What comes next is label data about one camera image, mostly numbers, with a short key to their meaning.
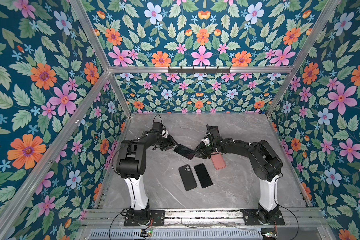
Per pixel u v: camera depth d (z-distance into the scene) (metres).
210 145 0.84
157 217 0.74
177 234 0.70
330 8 0.69
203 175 0.88
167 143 0.89
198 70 0.92
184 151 1.09
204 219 0.75
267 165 0.54
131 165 0.53
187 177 0.87
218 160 0.94
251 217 0.73
